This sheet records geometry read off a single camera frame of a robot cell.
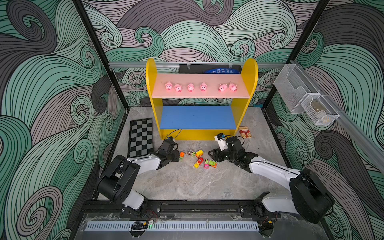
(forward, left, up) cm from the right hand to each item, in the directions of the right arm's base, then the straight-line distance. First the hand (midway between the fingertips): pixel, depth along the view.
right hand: (213, 151), depth 87 cm
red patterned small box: (+18, -25, -7) cm, 32 cm away
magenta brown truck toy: (-5, +4, -6) cm, 9 cm away
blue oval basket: (+41, -7, +28) cm, 50 cm away
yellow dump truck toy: (+2, +8, -6) cm, 10 cm away
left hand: (+2, +22, -5) cm, 22 cm away
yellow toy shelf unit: (+47, +5, -9) cm, 48 cm away
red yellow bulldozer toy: (-5, +8, -5) cm, 11 cm away
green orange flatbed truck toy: (-5, 0, -5) cm, 8 cm away
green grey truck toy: (+1, +12, -6) cm, 13 cm away
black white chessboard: (+12, +47, -3) cm, 49 cm away
